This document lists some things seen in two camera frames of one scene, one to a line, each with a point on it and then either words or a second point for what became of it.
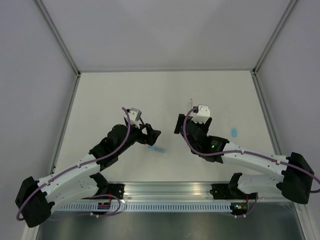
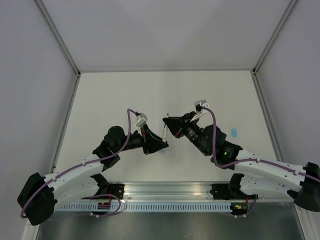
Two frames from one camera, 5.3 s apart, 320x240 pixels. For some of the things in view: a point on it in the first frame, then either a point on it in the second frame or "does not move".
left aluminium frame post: x=45 y=13 does not move
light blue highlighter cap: x=234 y=132 does not move
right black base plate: x=222 y=191 does not move
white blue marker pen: x=190 y=105 → x=165 y=133
